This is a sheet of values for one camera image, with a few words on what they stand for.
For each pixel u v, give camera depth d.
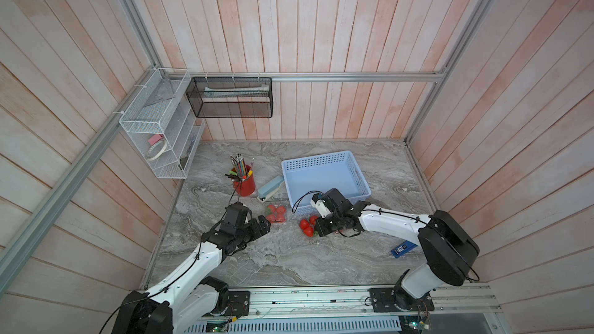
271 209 0.93
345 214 0.67
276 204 0.96
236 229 0.65
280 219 0.90
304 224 0.88
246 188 1.01
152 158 0.78
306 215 0.93
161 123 0.69
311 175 1.06
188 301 0.54
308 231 0.86
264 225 0.78
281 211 0.93
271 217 0.90
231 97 1.05
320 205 0.82
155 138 0.82
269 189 0.96
